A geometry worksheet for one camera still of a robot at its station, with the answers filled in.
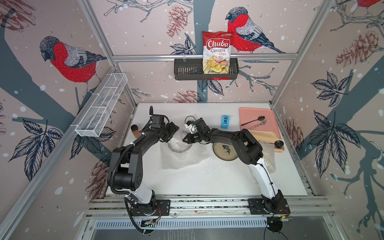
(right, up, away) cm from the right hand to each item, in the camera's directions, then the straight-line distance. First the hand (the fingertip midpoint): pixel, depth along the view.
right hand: (183, 142), depth 98 cm
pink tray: (+49, +19, +15) cm, 54 cm away
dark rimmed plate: (-4, -1, -2) cm, 5 cm away
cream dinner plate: (+27, -5, -6) cm, 28 cm away
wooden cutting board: (+59, +3, +2) cm, 59 cm away
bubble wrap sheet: (-4, -6, -8) cm, 10 cm away
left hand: (-2, +11, -6) cm, 12 cm away
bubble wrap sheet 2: (+53, -5, -11) cm, 54 cm away
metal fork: (+60, +13, +9) cm, 62 cm away
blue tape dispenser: (+30, +12, +8) cm, 33 cm away
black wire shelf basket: (+6, +52, +9) cm, 53 cm away
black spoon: (+57, +16, +12) cm, 61 cm away
